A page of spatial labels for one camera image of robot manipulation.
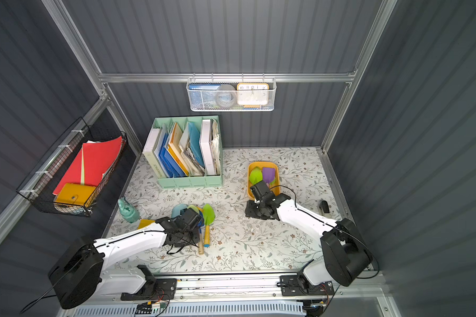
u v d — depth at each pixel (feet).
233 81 2.92
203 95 3.05
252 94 2.92
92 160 2.42
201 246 2.71
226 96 2.97
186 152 2.98
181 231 2.08
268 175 3.46
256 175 3.45
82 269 1.34
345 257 1.42
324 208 2.97
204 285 2.48
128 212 2.82
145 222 3.05
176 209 3.13
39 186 2.00
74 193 2.11
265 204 2.15
